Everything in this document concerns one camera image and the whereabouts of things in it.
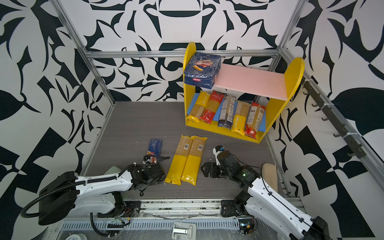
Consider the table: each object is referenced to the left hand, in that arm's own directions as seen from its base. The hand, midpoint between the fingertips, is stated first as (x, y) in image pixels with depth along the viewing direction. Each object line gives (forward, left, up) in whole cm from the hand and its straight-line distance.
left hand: (156, 174), depth 84 cm
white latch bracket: (-25, -15, +1) cm, 30 cm away
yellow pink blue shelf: (+43, -57, +14) cm, 72 cm away
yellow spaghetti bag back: (+4, -20, 0) cm, 20 cm away
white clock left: (-26, +29, +3) cm, 39 cm away
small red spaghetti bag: (+28, -59, +16) cm, 67 cm away
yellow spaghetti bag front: (+33, -52, +15) cm, 63 cm away
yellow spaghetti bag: (+2, -11, 0) cm, 11 cm away
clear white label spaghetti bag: (+31, -42, +16) cm, 55 cm away
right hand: (-1, -28, +9) cm, 29 cm away
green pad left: (+3, +24, +2) cm, 24 cm away
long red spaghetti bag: (+44, -37, +16) cm, 60 cm away
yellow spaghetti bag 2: (+35, -25, +16) cm, 46 cm away
